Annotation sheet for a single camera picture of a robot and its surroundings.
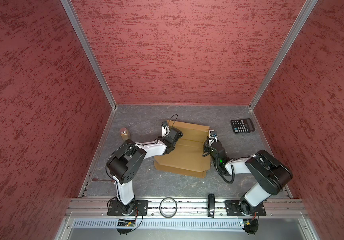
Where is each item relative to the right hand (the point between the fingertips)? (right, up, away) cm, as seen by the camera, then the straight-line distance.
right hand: (205, 139), depth 93 cm
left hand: (-25, +1, +4) cm, 26 cm away
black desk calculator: (+30, +8, +13) cm, 34 cm away
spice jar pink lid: (-52, +4, -1) cm, 52 cm away
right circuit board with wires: (+18, -38, -23) cm, 48 cm away
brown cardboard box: (-12, -11, -2) cm, 17 cm away
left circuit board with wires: (-46, -39, -20) cm, 63 cm away
